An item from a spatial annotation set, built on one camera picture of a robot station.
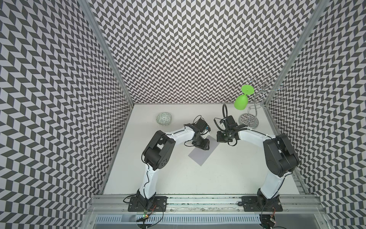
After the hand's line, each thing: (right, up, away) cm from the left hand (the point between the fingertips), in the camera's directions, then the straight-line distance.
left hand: (205, 148), depth 92 cm
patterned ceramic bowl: (-30, +20, +16) cm, 39 cm away
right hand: (+8, +5, +2) cm, 10 cm away
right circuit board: (+28, -30, -24) cm, 47 cm away
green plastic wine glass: (+22, +30, -5) cm, 38 cm away
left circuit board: (-31, -25, -26) cm, 48 cm away
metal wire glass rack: (+32, +38, -11) cm, 51 cm away
